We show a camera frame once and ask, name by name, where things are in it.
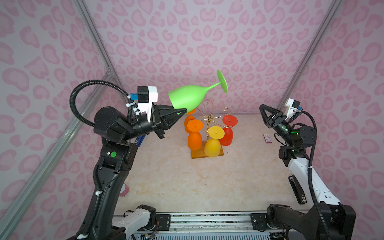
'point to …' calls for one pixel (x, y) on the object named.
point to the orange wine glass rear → (188, 118)
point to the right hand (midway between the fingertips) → (259, 111)
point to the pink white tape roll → (124, 190)
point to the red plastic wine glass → (229, 121)
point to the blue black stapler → (139, 139)
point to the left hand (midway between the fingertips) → (184, 112)
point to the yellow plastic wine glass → (212, 147)
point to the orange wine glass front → (195, 139)
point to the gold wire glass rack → (210, 118)
